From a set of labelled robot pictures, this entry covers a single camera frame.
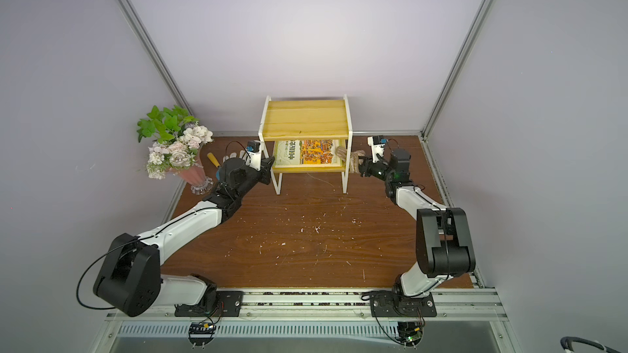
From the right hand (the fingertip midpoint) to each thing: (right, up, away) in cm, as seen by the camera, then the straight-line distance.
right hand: (359, 152), depth 87 cm
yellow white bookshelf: (-19, +5, -11) cm, 22 cm away
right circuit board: (+12, -54, -17) cm, 58 cm away
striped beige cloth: (-2, -2, -4) cm, 5 cm away
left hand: (-31, -2, -4) cm, 31 cm away
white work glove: (-56, -1, +26) cm, 62 cm away
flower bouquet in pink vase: (-63, +4, -6) cm, 64 cm away
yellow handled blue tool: (-64, -3, +23) cm, 68 cm away
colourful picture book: (-20, 0, +3) cm, 20 cm away
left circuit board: (-51, -55, -15) cm, 76 cm away
